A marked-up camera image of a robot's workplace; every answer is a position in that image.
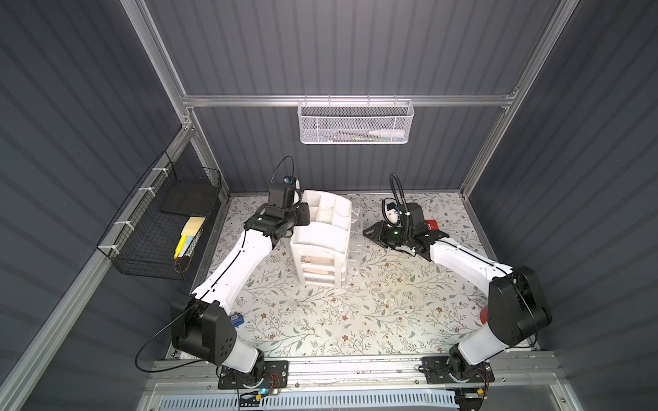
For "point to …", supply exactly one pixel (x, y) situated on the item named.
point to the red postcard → (432, 224)
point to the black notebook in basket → (189, 198)
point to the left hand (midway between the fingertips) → (308, 210)
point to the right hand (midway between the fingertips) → (367, 233)
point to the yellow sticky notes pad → (193, 226)
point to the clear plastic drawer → (355, 238)
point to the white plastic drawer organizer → (321, 249)
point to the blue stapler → (236, 318)
